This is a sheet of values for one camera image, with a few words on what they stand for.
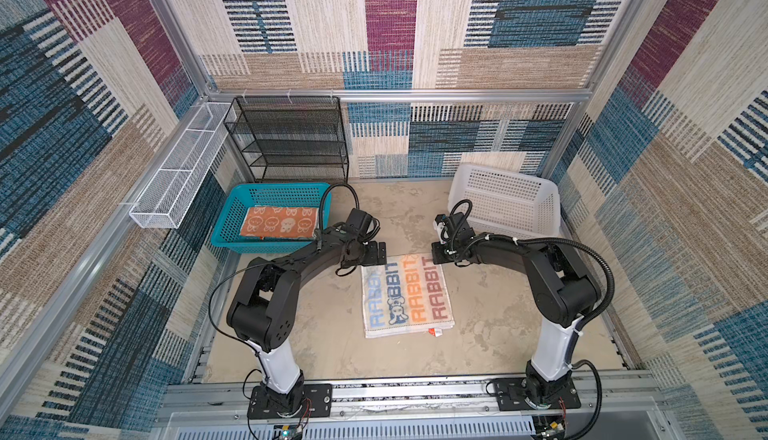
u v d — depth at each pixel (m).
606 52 0.85
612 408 0.73
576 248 0.49
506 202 1.12
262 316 0.47
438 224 0.92
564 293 0.51
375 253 0.85
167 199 0.91
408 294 0.91
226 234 0.99
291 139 1.08
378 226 0.81
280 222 1.05
